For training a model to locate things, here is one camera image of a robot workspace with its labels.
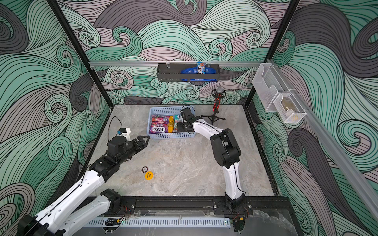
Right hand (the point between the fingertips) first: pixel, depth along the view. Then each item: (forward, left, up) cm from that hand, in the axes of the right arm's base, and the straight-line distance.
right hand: (183, 127), depth 99 cm
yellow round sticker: (-30, +20, -5) cm, 37 cm away
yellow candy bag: (+4, +9, -2) cm, 10 cm away
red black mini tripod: (+15, -24, +17) cm, 33 cm away
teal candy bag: (+7, +4, +2) cm, 8 cm away
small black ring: (-27, +23, -5) cm, 36 cm away
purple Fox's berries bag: (+1, +17, +2) cm, 17 cm away
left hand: (-17, +19, +15) cm, 30 cm away
